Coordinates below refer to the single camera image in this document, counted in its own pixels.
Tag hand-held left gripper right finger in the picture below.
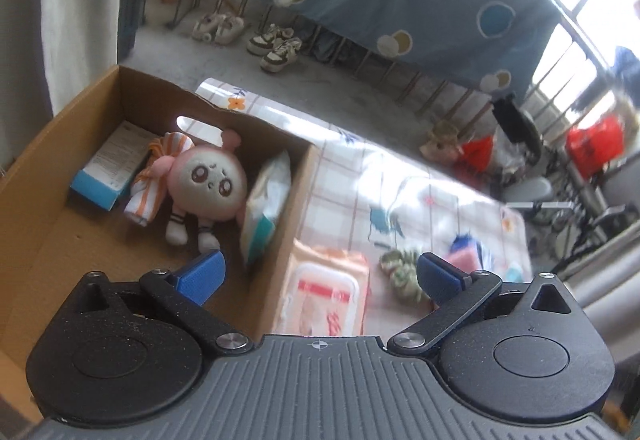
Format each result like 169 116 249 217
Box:
387 251 583 355

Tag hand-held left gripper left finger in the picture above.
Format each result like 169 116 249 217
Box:
62 250 251 353

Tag green white scrunchie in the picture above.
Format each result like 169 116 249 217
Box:
379 245 433 303

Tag white teal tissue pack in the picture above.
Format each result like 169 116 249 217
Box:
239 150 293 271

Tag orange striped towel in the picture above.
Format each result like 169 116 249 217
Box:
124 132 195 227

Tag pink plush doll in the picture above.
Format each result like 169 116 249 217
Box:
150 129 248 255

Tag brown cardboard box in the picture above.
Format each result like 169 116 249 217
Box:
0 64 321 426

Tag blue white paper box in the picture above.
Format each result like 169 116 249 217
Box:
69 122 161 212

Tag pink and blue small toy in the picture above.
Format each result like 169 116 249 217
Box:
447 240 486 273

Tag light blue white packet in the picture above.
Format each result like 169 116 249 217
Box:
500 260 533 283

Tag pink wet wipes pack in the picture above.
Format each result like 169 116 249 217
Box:
274 240 371 337

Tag small red bag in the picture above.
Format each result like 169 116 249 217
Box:
460 135 496 173

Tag checked floral tablecloth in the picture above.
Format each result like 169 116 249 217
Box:
195 79 533 336

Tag tan fuzzy slippers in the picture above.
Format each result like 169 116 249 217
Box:
420 120 463 163

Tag wheelchair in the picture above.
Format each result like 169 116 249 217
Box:
505 140 640 271

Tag red plastic bag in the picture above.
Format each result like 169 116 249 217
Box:
565 115 626 168

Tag brown white sneaker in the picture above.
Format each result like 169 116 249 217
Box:
260 37 303 73
247 24 293 56

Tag blue hanging clothes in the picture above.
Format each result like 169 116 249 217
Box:
612 45 640 86

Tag dark grey hanging cloth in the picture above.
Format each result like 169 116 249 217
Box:
117 0 151 61

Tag white curtain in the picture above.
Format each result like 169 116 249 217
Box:
42 0 131 121

